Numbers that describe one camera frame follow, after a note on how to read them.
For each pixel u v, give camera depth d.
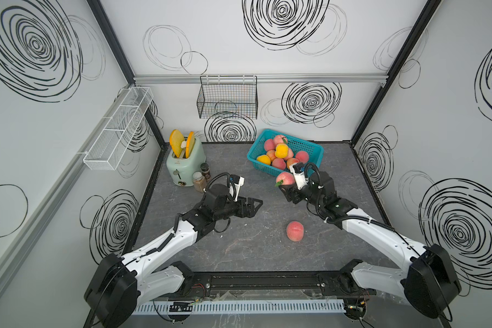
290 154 1.08
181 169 0.92
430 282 0.39
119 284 0.39
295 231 0.81
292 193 0.71
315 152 1.07
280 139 1.08
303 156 1.05
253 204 0.68
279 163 1.02
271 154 1.08
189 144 0.91
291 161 1.06
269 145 1.11
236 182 0.70
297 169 0.68
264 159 1.05
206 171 0.98
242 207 0.68
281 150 1.02
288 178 0.77
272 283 0.75
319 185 0.59
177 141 0.94
